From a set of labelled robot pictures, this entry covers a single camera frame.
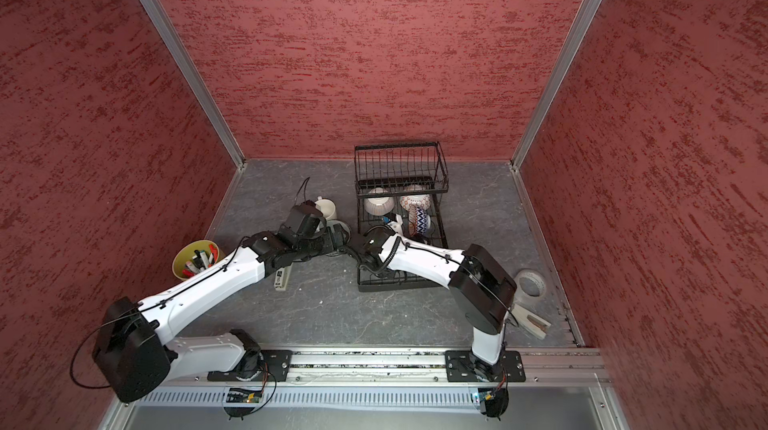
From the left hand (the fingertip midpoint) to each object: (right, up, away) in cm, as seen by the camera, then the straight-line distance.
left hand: (336, 245), depth 82 cm
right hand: (+23, -2, +2) cm, 24 cm away
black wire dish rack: (+19, +17, +27) cm, 37 cm away
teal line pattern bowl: (+3, +5, -10) cm, 11 cm away
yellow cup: (-41, -1, -2) cm, 41 cm away
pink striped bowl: (+11, +10, +18) cm, 24 cm away
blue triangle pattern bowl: (+26, +12, +19) cm, 34 cm away
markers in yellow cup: (-39, -4, +1) cm, 39 cm away
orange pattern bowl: (+24, +6, +8) cm, 26 cm away
